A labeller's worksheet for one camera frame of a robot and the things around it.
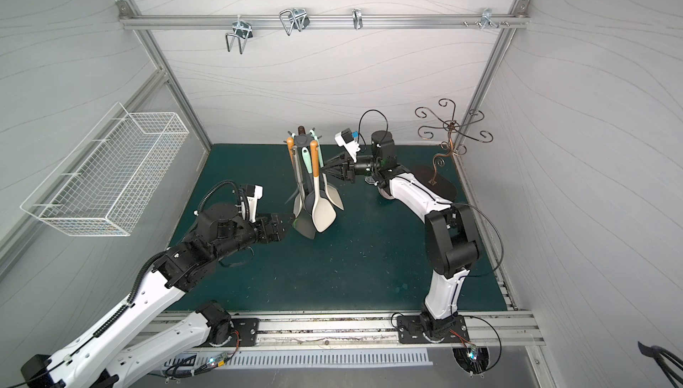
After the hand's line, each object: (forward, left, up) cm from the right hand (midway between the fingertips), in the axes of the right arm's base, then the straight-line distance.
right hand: (321, 166), depth 78 cm
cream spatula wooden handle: (-8, 0, -15) cm, 17 cm away
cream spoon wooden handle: (-3, +10, -21) cm, 23 cm away
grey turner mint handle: (-11, +6, -14) cm, 19 cm away
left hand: (-16, +8, -2) cm, 18 cm away
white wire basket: (-13, +55, +6) cm, 57 cm away
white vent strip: (-44, -13, -27) cm, 53 cm away
